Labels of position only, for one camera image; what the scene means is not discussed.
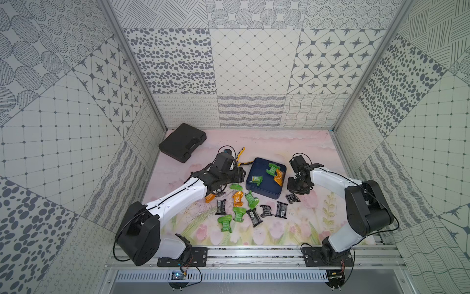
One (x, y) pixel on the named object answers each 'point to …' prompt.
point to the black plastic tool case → (179, 146)
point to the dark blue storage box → (268, 187)
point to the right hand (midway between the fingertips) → (294, 192)
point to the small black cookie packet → (267, 211)
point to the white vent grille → (223, 277)
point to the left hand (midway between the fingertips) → (241, 169)
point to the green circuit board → (178, 275)
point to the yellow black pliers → (239, 155)
